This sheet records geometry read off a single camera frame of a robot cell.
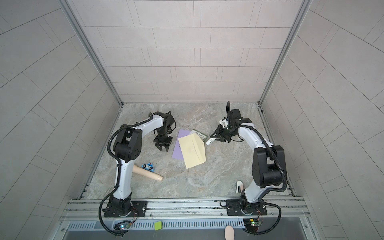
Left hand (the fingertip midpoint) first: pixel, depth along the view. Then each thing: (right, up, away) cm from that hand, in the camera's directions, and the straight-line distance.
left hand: (170, 147), depth 93 cm
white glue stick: (+25, +6, -11) cm, 27 cm away
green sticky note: (+1, -27, -29) cm, 40 cm away
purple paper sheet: (+5, -2, -3) cm, 7 cm away
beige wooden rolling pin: (-10, -11, -13) cm, 20 cm away
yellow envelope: (+15, -1, -2) cm, 15 cm away
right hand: (+26, +9, -9) cm, 29 cm away
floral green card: (+22, +6, +3) cm, 23 cm away
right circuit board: (+43, -30, -25) cm, 58 cm away
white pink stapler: (+40, -17, -17) cm, 46 cm away
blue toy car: (-10, -8, -10) cm, 16 cm away
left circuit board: (-15, -28, -29) cm, 43 cm away
